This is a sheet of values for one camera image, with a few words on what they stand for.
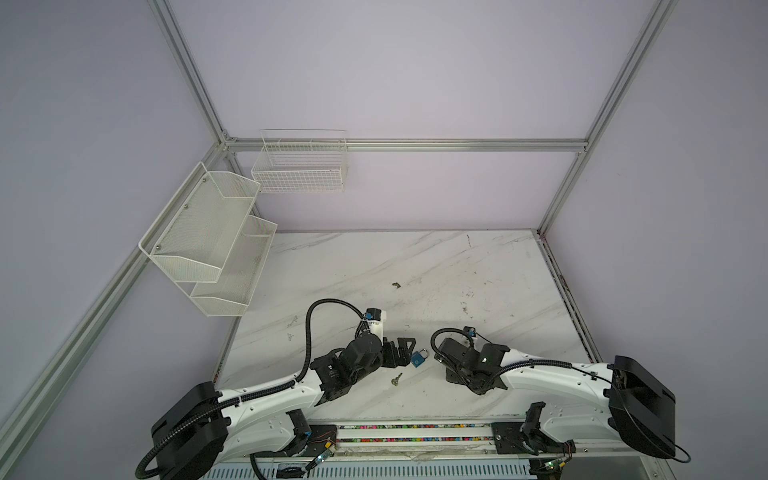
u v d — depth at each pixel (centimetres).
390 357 69
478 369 60
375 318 72
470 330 77
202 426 41
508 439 73
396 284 104
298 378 54
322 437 73
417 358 86
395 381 84
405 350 70
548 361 52
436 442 75
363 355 59
